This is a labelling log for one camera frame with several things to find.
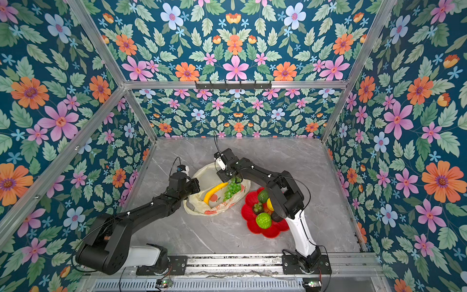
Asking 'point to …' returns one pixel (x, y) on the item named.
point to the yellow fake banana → (213, 191)
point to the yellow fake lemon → (270, 204)
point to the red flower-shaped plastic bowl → (275, 229)
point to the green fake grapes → (234, 187)
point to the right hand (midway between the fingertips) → (225, 170)
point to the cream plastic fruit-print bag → (208, 177)
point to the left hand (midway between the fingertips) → (201, 176)
